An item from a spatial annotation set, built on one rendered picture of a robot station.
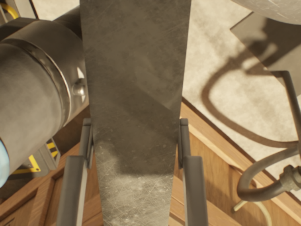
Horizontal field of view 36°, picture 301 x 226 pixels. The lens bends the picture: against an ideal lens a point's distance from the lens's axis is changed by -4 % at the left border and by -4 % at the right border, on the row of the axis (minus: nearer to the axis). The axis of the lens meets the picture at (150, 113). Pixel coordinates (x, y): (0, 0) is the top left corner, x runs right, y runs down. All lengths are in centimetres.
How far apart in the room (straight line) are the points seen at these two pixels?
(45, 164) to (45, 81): 81
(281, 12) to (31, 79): 19
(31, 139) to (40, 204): 110
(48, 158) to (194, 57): 48
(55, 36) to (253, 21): 91
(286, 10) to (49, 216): 119
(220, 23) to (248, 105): 28
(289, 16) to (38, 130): 20
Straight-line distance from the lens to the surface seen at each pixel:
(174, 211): 104
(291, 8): 27
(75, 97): 40
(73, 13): 45
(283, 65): 134
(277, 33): 128
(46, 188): 148
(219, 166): 135
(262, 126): 147
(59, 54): 38
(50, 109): 37
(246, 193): 107
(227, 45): 130
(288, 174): 98
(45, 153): 114
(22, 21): 47
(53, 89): 37
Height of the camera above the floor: 111
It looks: 51 degrees down
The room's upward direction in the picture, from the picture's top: 175 degrees counter-clockwise
